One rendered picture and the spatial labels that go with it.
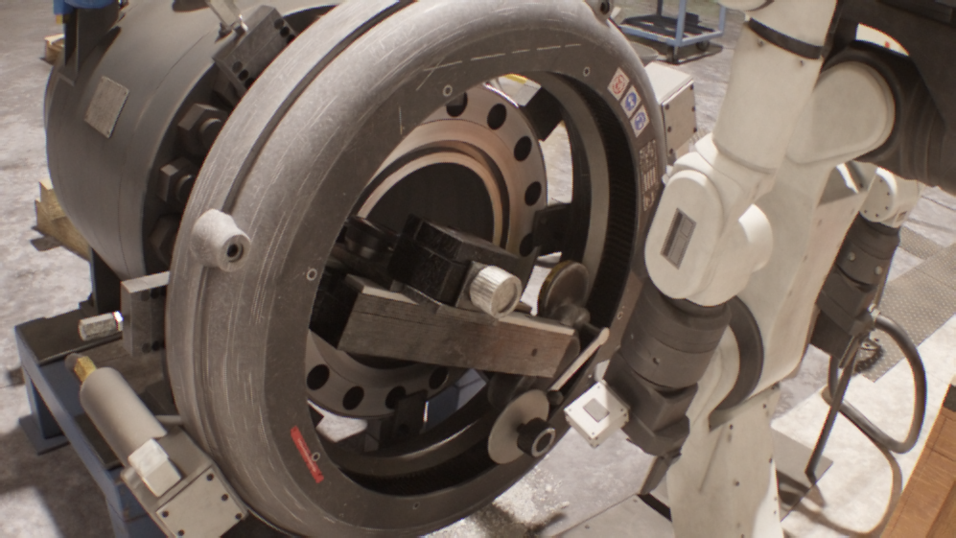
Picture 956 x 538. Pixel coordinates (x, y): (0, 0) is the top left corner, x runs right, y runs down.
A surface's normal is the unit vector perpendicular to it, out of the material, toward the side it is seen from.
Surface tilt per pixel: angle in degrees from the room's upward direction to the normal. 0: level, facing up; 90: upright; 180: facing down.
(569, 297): 90
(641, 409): 90
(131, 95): 55
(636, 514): 0
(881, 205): 90
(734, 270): 101
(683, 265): 90
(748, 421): 60
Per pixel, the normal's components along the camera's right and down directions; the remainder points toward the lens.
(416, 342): 0.70, 0.38
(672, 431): 0.22, -0.79
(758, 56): -0.74, 0.25
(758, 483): 0.58, -0.10
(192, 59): -0.39, -0.52
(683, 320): -0.13, -0.23
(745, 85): -0.86, 0.29
